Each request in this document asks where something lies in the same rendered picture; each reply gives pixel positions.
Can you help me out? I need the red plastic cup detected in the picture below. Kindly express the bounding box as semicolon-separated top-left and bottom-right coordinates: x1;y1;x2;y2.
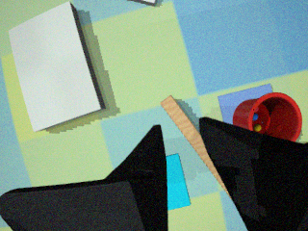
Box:
232;92;301;142

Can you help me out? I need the white flat rectangular panel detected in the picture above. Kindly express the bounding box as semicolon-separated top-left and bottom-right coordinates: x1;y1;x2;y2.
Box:
8;1;107;132

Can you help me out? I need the brown wooden beam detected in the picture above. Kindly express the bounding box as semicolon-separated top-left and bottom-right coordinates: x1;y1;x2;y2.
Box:
161;95;227;192

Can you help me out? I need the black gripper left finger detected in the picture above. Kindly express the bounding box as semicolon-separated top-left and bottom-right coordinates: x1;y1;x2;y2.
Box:
0;124;168;231

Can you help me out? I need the small grey block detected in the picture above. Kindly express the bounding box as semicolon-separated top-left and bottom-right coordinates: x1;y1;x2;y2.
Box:
130;0;157;7

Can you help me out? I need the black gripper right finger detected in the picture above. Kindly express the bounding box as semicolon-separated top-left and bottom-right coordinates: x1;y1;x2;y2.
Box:
199;116;308;231

